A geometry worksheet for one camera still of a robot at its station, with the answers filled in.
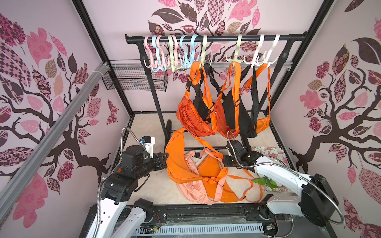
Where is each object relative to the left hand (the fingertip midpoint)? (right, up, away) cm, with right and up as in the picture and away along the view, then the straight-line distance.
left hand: (168, 158), depth 66 cm
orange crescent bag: (+37, -21, +17) cm, 46 cm away
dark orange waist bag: (+8, +22, +11) cm, 25 cm away
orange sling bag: (+49, +17, +11) cm, 53 cm away
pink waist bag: (+13, -19, +11) cm, 26 cm away
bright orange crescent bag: (+4, -3, +4) cm, 6 cm away
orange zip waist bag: (+25, +21, +17) cm, 37 cm away
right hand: (+30, -5, +19) cm, 36 cm away
